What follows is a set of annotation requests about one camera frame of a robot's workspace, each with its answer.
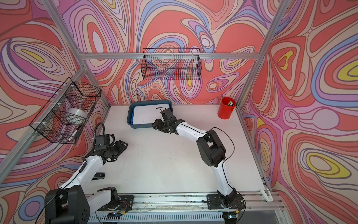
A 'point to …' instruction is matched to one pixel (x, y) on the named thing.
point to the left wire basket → (64, 116)
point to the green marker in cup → (230, 102)
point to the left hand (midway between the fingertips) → (126, 146)
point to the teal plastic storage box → (132, 103)
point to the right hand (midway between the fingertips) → (155, 129)
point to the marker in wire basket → (71, 136)
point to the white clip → (267, 194)
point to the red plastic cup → (226, 108)
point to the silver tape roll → (78, 112)
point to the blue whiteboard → (146, 115)
